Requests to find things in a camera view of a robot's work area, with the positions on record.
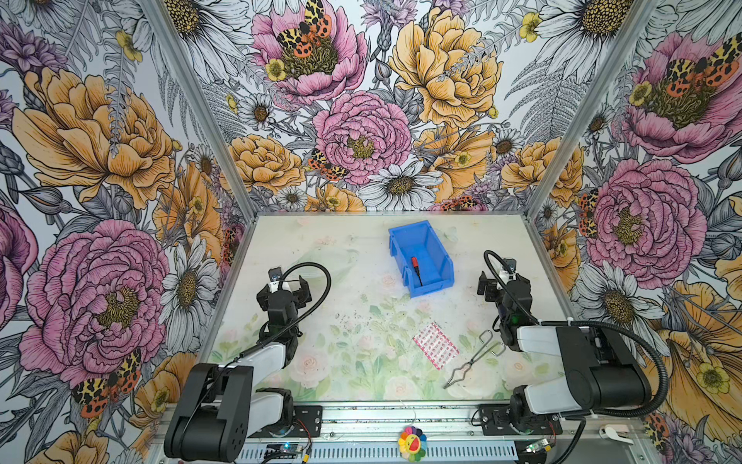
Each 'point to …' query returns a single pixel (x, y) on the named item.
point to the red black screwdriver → (415, 264)
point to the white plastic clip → (615, 432)
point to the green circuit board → (286, 449)
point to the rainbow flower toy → (413, 444)
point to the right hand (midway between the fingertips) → (498, 280)
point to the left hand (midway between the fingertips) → (285, 289)
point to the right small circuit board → (538, 447)
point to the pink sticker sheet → (437, 345)
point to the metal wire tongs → (462, 369)
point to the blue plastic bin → (435, 267)
